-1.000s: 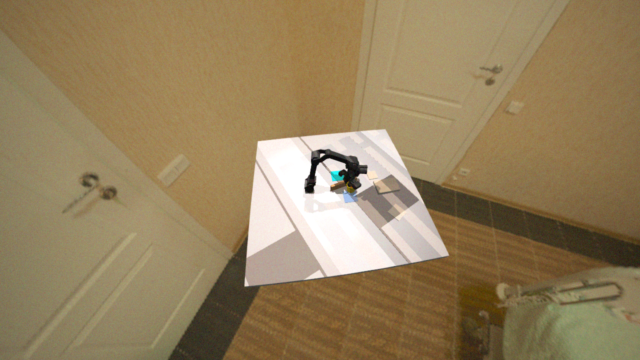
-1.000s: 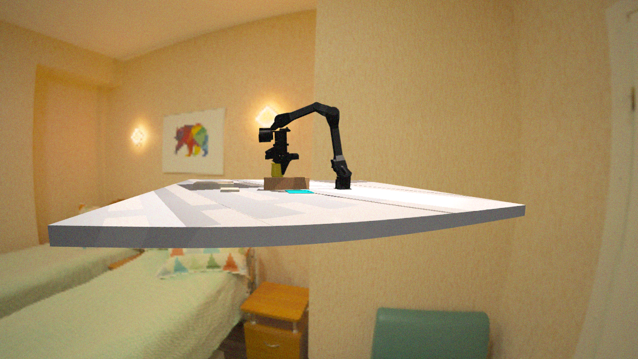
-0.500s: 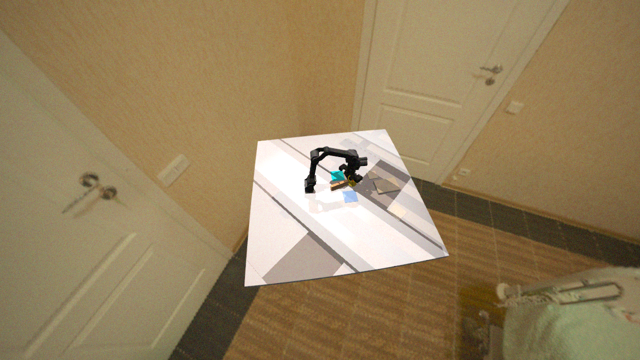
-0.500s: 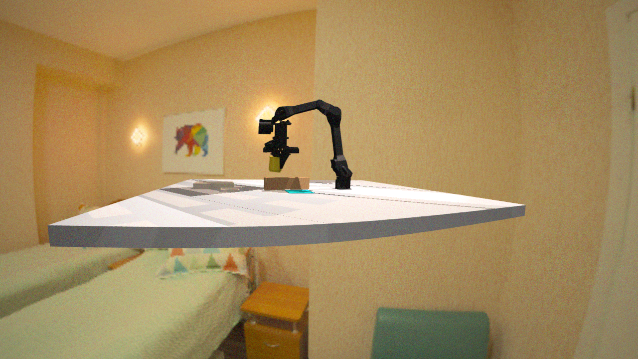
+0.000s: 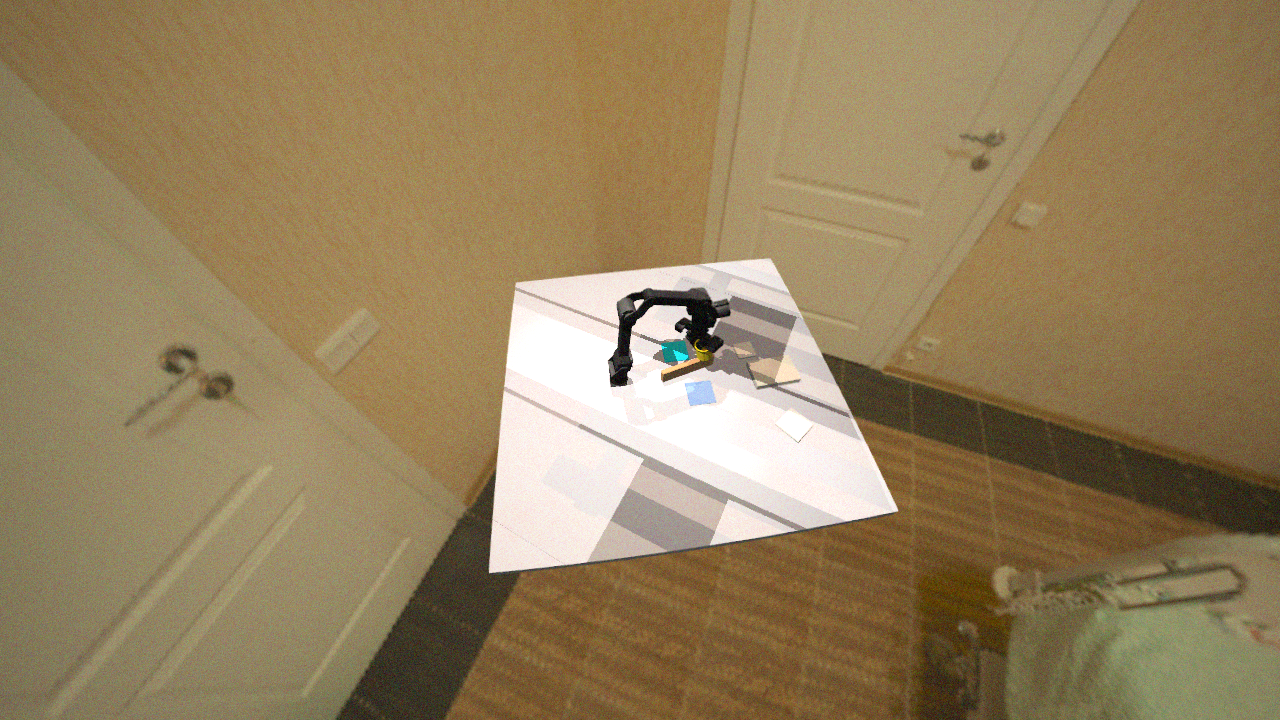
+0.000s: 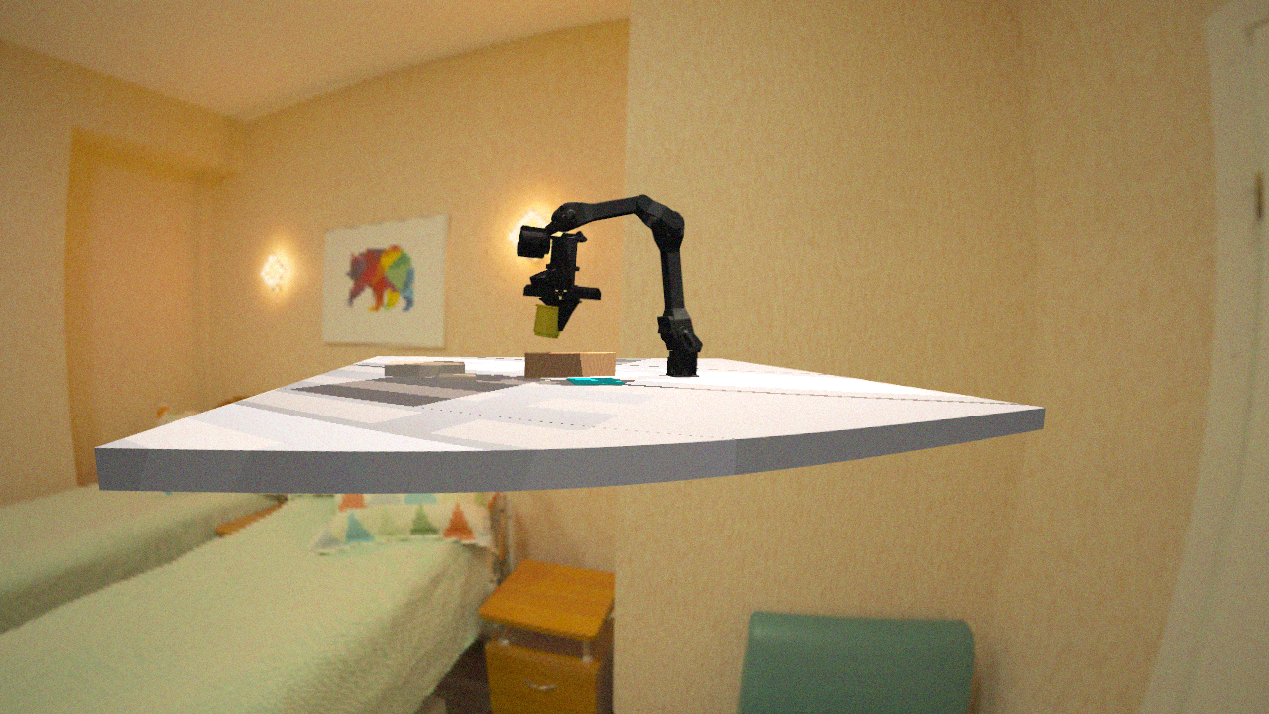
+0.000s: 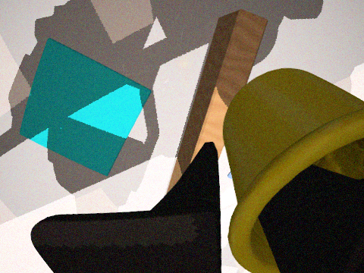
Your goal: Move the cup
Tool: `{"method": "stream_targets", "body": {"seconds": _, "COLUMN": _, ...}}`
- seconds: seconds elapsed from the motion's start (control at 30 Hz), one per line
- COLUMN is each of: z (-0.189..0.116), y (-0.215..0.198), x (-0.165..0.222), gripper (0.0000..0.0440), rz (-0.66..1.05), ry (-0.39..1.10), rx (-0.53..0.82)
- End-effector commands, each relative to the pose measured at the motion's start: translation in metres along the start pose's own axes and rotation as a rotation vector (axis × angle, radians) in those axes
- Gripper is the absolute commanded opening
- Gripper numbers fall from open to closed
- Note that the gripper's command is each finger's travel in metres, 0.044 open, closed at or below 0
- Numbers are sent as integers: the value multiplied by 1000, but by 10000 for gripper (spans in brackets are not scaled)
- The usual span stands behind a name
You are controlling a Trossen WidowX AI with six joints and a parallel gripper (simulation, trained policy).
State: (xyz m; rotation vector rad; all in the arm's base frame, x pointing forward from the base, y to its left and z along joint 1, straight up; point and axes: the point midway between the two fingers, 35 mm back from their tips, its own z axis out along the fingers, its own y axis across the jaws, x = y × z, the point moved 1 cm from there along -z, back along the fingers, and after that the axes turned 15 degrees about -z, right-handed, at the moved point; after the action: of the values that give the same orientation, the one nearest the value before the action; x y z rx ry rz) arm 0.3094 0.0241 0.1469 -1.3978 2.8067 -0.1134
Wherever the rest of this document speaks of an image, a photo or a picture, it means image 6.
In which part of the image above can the olive yellow cup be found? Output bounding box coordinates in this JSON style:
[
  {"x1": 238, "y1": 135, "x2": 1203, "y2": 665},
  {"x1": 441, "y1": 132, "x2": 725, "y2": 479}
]
[{"x1": 534, "y1": 304, "x2": 561, "y2": 339}]

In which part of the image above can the brown wooden beam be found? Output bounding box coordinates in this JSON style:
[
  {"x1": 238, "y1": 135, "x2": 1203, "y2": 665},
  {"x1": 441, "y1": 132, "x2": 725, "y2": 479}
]
[{"x1": 524, "y1": 353, "x2": 615, "y2": 379}]

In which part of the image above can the beige flat slab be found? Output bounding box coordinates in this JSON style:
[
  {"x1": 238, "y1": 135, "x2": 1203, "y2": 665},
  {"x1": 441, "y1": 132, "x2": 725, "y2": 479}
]
[{"x1": 385, "y1": 361, "x2": 464, "y2": 377}]

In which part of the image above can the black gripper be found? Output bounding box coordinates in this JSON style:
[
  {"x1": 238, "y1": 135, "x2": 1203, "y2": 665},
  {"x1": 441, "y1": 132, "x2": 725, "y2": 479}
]
[{"x1": 523, "y1": 259, "x2": 602, "y2": 331}]

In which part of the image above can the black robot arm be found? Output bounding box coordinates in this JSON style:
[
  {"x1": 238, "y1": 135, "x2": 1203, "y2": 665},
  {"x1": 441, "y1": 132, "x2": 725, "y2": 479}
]
[{"x1": 516, "y1": 194, "x2": 703, "y2": 378}]

